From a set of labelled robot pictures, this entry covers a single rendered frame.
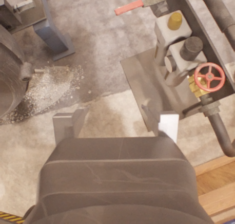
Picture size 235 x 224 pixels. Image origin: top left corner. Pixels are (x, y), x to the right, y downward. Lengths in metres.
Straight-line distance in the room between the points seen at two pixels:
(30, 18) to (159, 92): 0.72
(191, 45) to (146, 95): 0.51
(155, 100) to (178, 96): 0.12
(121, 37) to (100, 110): 0.44
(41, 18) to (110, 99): 0.51
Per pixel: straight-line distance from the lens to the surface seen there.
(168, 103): 0.93
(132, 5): 0.55
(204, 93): 0.50
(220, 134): 0.52
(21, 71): 0.57
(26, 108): 1.10
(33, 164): 1.08
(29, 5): 0.53
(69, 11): 1.25
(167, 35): 0.53
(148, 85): 0.94
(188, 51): 0.47
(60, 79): 1.05
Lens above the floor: 0.91
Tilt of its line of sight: 79 degrees down
